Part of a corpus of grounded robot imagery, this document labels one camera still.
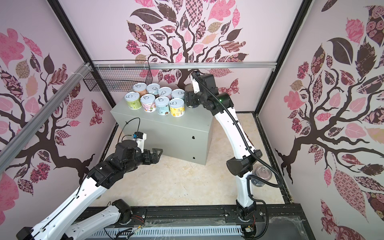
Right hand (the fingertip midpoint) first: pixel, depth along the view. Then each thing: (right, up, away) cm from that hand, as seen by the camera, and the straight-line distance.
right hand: (192, 91), depth 73 cm
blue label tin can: (+37, -42, +4) cm, 56 cm away
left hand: (-19, -31, -1) cm, 36 cm away
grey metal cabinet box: (-2, -23, -1) cm, 24 cm away
